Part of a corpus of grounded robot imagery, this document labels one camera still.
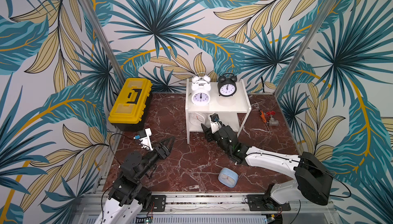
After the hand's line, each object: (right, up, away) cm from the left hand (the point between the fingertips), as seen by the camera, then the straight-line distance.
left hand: (173, 140), depth 67 cm
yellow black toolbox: (-29, +11, +19) cm, 36 cm away
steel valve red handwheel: (+60, +6, +33) cm, 69 cm away
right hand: (+16, +7, +12) cm, 21 cm away
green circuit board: (-14, -38, +5) cm, 41 cm away
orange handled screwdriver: (+56, +10, +39) cm, 69 cm away
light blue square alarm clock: (+26, -20, +9) cm, 34 cm away
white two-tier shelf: (+21, +19, +6) cm, 29 cm away
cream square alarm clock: (+10, +9, +12) cm, 18 cm away
